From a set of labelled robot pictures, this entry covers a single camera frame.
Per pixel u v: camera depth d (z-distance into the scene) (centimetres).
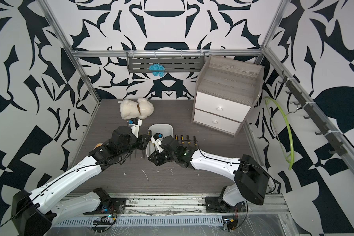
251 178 43
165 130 101
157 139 70
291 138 65
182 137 98
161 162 68
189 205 76
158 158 68
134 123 66
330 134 51
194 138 99
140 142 66
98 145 92
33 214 37
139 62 97
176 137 99
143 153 93
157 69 91
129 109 99
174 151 60
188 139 96
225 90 83
